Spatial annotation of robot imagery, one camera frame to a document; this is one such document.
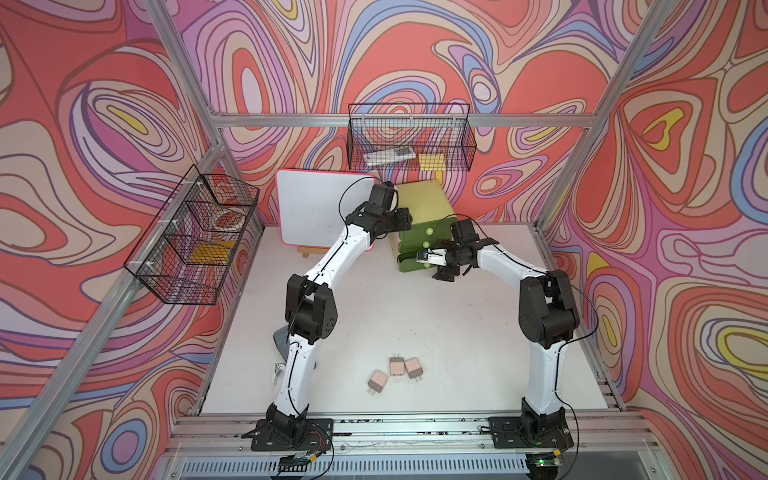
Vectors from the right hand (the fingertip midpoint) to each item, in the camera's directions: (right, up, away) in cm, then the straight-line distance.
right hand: (440, 263), depth 101 cm
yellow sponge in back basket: (-4, +32, -10) cm, 33 cm away
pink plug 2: (-15, -29, -16) cm, 37 cm away
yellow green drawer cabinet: (-4, +23, +7) cm, 24 cm away
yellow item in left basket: (-61, +4, -29) cm, 68 cm away
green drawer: (-9, +6, -1) cm, 11 cm away
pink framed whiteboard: (-44, +20, +2) cm, 48 cm away
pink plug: (-21, -32, -20) cm, 43 cm away
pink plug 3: (-11, -29, -18) cm, 36 cm away
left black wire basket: (-69, +3, -27) cm, 74 cm away
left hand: (-11, +14, -8) cm, 20 cm away
